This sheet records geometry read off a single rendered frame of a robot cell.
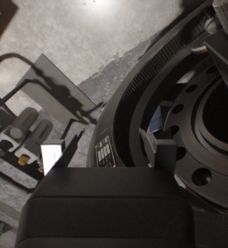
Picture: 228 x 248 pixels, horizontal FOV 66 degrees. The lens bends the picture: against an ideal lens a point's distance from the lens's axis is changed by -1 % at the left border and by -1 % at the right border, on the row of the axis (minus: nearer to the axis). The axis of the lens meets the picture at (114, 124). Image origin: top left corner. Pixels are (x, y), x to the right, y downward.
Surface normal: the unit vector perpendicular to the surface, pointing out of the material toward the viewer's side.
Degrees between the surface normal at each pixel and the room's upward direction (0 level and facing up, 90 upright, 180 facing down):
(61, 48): 0
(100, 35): 0
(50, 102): 0
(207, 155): 90
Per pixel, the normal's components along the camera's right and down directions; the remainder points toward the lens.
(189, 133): -0.66, -0.63
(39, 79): -0.12, 0.62
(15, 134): 0.74, -0.46
